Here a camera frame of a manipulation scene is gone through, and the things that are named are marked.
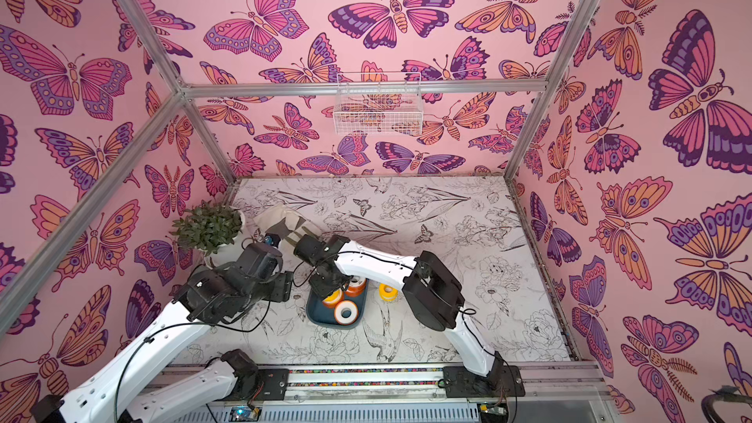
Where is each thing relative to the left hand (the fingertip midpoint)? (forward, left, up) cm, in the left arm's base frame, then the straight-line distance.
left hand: (284, 275), depth 74 cm
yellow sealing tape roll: (-1, -11, -13) cm, 17 cm away
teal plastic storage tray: (-5, -7, -16) cm, 18 cm away
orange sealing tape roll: (+4, -17, -17) cm, 24 cm away
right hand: (+1, -8, -13) cm, 15 cm away
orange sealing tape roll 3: (+2, -27, -16) cm, 31 cm away
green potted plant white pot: (+13, +22, +2) cm, 26 cm away
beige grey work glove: (+28, +10, -17) cm, 34 cm away
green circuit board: (-28, +9, -18) cm, 34 cm away
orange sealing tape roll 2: (-1, -14, -16) cm, 21 cm away
